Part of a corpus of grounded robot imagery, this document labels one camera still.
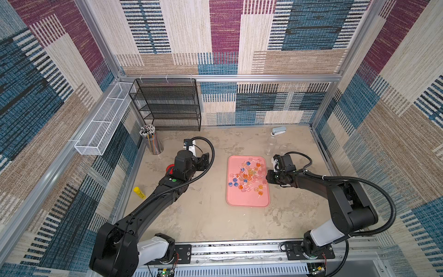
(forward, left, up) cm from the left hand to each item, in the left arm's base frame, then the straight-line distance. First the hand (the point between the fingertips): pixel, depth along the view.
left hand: (201, 154), depth 83 cm
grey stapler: (+31, -46, -17) cm, 58 cm away
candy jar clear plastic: (+15, -38, -9) cm, 42 cm away
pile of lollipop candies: (-2, -25, -19) cm, 31 cm away
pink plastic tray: (-13, -16, -20) cm, 29 cm away
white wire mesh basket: (-1, +42, +14) cm, 44 cm away
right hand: (-4, -35, -19) cm, 40 cm away
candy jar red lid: (-16, +9, +12) cm, 22 cm away
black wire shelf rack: (+41, +23, -2) cm, 47 cm away
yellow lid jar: (-14, +29, -11) cm, 34 cm away
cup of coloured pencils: (+16, +29, -9) cm, 34 cm away
